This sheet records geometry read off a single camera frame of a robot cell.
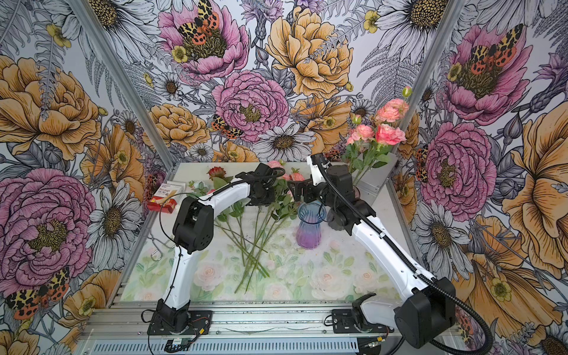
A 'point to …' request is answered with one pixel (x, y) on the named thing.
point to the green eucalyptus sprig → (198, 188)
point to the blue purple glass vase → (310, 214)
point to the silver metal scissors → (153, 239)
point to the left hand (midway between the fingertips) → (269, 205)
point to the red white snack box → (165, 198)
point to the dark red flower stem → (217, 175)
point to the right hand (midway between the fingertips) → (299, 184)
